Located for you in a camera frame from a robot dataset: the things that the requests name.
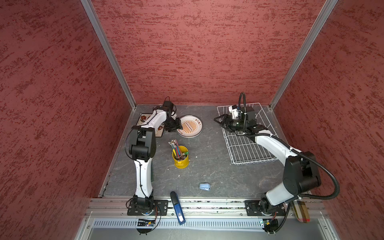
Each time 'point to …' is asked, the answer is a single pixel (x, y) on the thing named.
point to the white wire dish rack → (243, 149)
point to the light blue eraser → (205, 186)
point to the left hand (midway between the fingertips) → (179, 131)
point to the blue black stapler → (178, 211)
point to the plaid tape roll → (301, 211)
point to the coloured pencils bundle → (176, 148)
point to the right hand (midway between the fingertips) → (215, 124)
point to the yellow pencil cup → (181, 164)
